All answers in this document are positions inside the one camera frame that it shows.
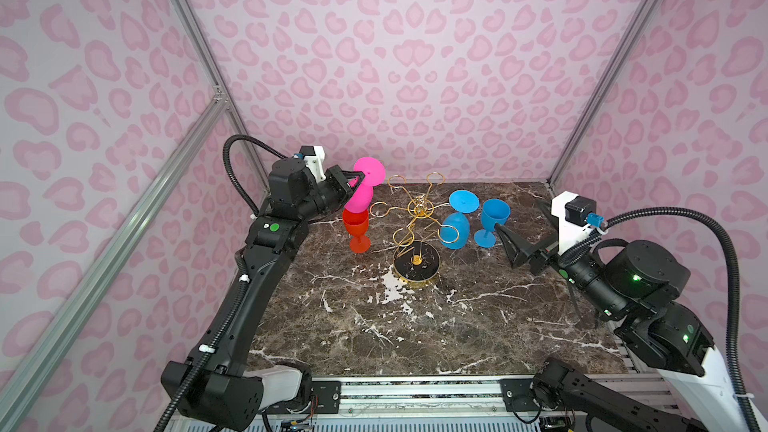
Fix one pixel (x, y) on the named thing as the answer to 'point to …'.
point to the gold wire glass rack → (416, 258)
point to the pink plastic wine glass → (362, 197)
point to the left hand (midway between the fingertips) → (367, 168)
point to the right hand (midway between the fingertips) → (517, 211)
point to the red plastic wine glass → (356, 223)
